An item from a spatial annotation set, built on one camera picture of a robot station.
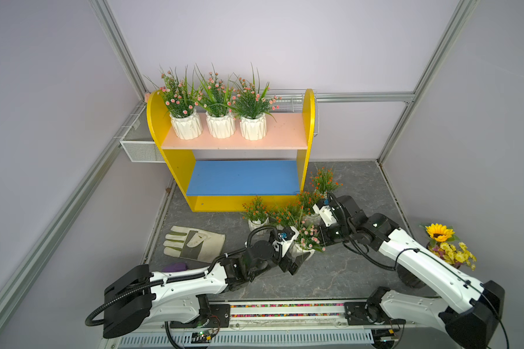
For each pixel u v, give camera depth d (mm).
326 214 684
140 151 757
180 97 617
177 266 865
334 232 635
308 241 688
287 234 605
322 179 938
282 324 735
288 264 635
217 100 655
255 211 841
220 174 974
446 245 640
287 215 825
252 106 659
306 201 846
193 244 896
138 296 410
